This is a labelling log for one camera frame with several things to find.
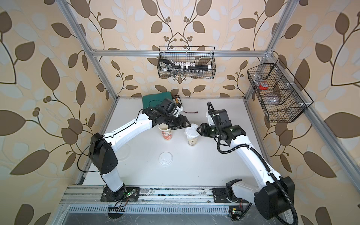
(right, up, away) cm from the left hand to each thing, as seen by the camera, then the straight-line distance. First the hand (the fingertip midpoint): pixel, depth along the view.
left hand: (186, 123), depth 78 cm
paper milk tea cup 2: (-12, -6, +6) cm, 15 cm away
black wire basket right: (+51, +13, -5) cm, 53 cm away
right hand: (+8, -4, 0) cm, 9 cm away
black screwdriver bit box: (-8, +19, +41) cm, 46 cm away
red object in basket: (+45, +22, +2) cm, 50 cm away
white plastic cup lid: (+3, -5, 0) cm, 6 cm away
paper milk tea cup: (+4, -12, +7) cm, 14 cm away
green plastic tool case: (-18, +13, -3) cm, 22 cm away
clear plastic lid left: (-13, -23, +8) cm, 27 cm away
